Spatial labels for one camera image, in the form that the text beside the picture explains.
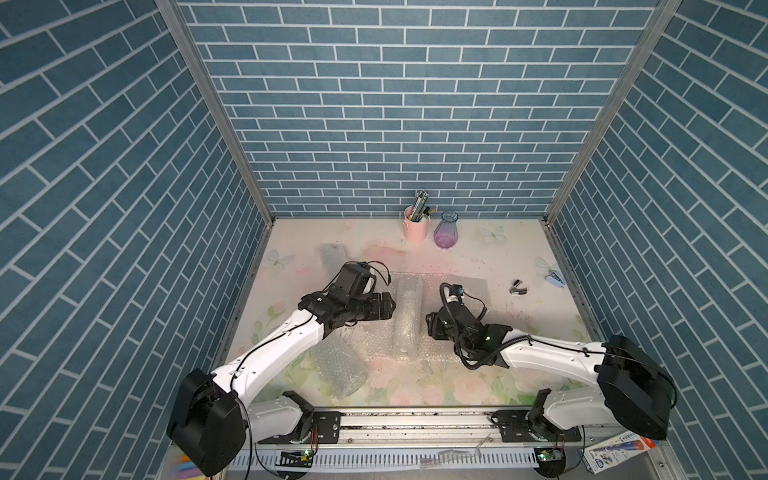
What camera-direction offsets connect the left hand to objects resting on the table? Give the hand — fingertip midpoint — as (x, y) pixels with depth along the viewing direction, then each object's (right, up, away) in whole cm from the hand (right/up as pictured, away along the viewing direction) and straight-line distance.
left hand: (392, 307), depth 80 cm
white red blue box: (+49, -33, -10) cm, 60 cm away
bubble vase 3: (+5, -5, +7) cm, 10 cm away
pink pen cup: (+8, +22, +30) cm, 38 cm away
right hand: (+12, -5, +6) cm, 14 cm away
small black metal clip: (+42, +2, +20) cm, 46 cm away
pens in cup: (+10, +29, +29) cm, 42 cm away
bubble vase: (-21, +12, +24) cm, 34 cm away
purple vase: (+19, +21, +25) cm, 38 cm away
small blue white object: (+56, +5, +22) cm, 60 cm away
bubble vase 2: (-14, -14, -3) cm, 20 cm away
